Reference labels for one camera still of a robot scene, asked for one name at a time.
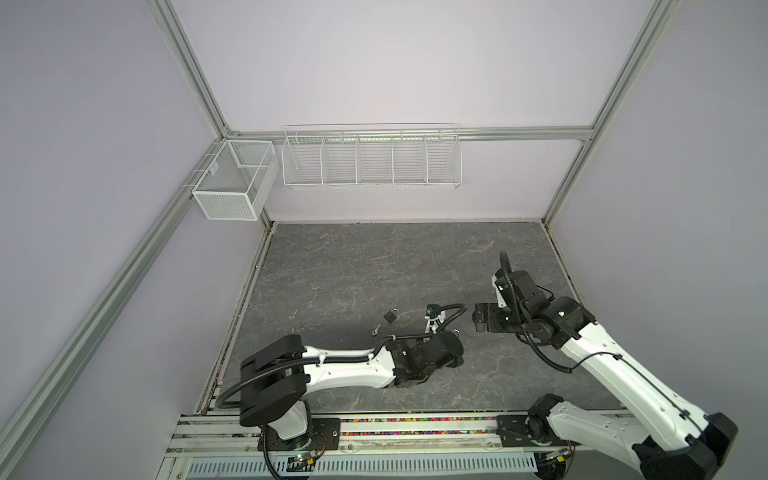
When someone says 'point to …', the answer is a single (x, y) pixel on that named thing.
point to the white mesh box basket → (238, 182)
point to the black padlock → (390, 316)
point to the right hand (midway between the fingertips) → (490, 317)
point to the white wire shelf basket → (372, 155)
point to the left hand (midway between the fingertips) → (455, 347)
